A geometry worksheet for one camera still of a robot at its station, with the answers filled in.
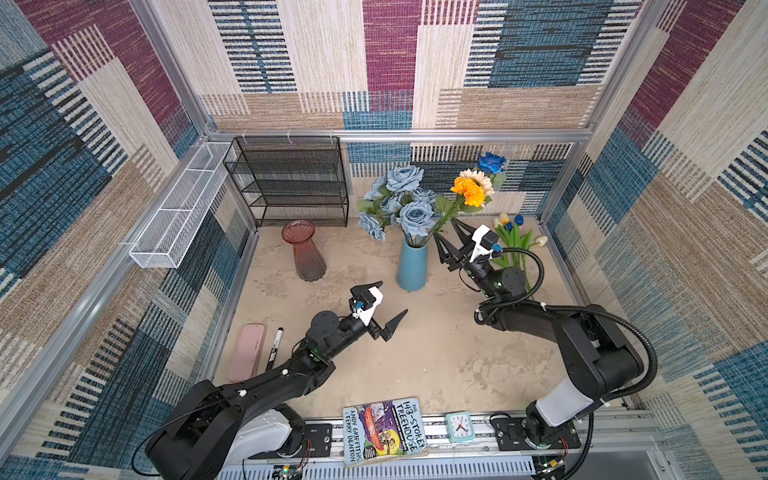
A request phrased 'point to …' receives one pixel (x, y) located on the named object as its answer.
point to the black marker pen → (274, 349)
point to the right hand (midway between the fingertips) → (442, 227)
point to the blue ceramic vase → (412, 269)
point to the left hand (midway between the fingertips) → (392, 292)
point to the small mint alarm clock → (459, 427)
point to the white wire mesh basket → (162, 242)
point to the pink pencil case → (246, 348)
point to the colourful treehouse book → (383, 430)
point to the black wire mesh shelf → (292, 178)
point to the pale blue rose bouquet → (398, 197)
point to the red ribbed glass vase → (309, 262)
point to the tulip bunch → (513, 240)
